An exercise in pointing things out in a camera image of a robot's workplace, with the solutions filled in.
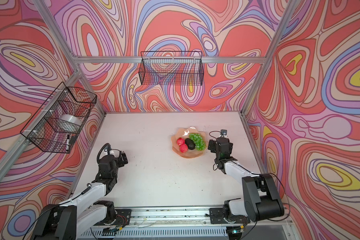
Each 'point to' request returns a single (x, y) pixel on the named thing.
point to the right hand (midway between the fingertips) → (220, 144)
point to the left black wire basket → (57, 122)
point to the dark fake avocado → (190, 143)
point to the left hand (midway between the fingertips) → (117, 153)
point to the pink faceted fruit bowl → (184, 133)
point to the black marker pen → (67, 143)
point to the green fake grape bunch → (197, 139)
